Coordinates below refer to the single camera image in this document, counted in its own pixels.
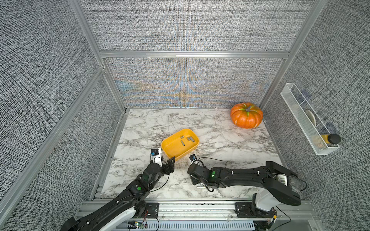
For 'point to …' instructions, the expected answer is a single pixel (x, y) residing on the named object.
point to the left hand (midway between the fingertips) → (172, 157)
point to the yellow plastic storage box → (180, 143)
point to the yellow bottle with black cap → (331, 138)
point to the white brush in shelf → (311, 116)
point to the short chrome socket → (182, 137)
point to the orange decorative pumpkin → (246, 115)
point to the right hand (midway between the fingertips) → (190, 170)
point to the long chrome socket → (191, 138)
